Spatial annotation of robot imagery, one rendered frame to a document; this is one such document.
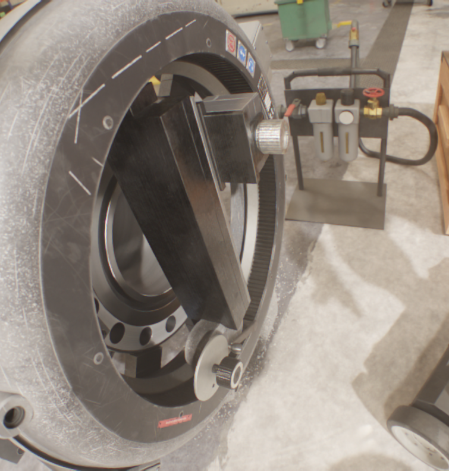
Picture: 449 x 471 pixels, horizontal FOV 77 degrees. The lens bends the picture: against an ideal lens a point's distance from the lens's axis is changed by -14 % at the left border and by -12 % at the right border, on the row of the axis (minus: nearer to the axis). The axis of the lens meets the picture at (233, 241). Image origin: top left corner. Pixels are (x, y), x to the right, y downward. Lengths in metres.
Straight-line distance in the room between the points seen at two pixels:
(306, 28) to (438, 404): 3.47
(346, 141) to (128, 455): 1.13
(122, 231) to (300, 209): 0.85
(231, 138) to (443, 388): 0.68
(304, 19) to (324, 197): 2.54
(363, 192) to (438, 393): 0.96
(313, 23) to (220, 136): 3.36
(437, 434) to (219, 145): 0.69
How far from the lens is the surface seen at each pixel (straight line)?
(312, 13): 3.69
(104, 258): 0.49
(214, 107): 0.40
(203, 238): 0.40
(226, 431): 0.99
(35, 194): 0.25
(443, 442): 0.80
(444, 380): 0.83
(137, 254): 0.74
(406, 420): 0.81
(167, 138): 0.33
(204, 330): 0.56
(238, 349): 0.56
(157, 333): 0.62
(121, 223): 0.81
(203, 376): 0.51
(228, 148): 0.39
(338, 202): 1.44
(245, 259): 0.76
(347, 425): 0.96
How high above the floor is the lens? 0.94
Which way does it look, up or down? 44 degrees down
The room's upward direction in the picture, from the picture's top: 19 degrees counter-clockwise
